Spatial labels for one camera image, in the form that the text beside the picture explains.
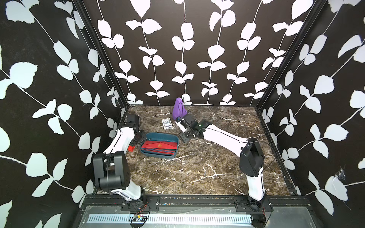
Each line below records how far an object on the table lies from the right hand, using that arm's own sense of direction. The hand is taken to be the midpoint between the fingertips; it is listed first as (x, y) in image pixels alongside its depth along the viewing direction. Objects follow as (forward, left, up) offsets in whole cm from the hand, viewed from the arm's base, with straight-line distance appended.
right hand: (181, 133), depth 87 cm
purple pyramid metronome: (+24, +3, -4) cm, 25 cm away
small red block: (-6, +34, -10) cm, 36 cm away
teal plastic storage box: (+4, +13, -10) cm, 17 cm away
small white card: (+17, +12, -12) cm, 24 cm away
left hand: (-1, +26, -4) cm, 26 cm away
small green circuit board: (-43, +21, -13) cm, 49 cm away
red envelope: (-6, +14, -6) cm, 16 cm away
